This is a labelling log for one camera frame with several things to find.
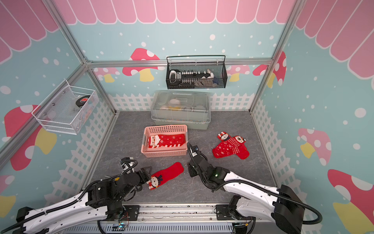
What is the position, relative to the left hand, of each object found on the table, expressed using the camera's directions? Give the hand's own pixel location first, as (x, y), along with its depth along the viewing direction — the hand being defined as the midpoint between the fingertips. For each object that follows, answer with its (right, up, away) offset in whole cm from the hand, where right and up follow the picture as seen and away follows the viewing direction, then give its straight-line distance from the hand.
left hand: (148, 173), depth 76 cm
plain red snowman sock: (+6, -6, +11) cm, 14 cm away
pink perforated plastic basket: (-6, +21, +27) cm, 35 cm away
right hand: (+22, +4, +5) cm, 23 cm away
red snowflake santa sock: (+5, +15, +23) cm, 28 cm away
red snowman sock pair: (+52, +11, +21) cm, 58 cm away
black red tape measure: (-37, +38, +3) cm, 53 cm away
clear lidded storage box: (+22, +37, +24) cm, 49 cm away
